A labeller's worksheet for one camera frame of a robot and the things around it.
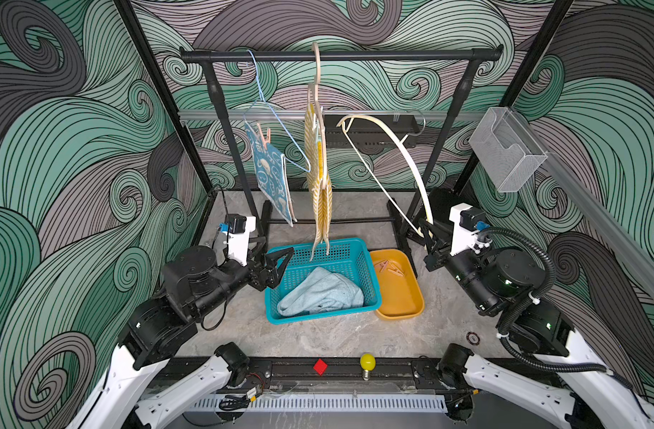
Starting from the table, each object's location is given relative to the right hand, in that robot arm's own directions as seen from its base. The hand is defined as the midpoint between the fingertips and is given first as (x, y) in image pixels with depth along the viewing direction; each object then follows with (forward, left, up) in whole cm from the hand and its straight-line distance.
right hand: (421, 221), depth 55 cm
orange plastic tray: (+3, -6, -46) cm, 46 cm away
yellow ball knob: (-19, +9, -40) cm, 45 cm away
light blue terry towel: (+1, +21, -36) cm, 42 cm away
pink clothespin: (+13, 0, -41) cm, 43 cm away
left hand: (-3, +30, -2) cm, 31 cm away
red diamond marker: (-20, +22, -40) cm, 50 cm away
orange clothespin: (+11, -5, -41) cm, 43 cm away
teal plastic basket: (+15, +11, -40) cm, 44 cm away
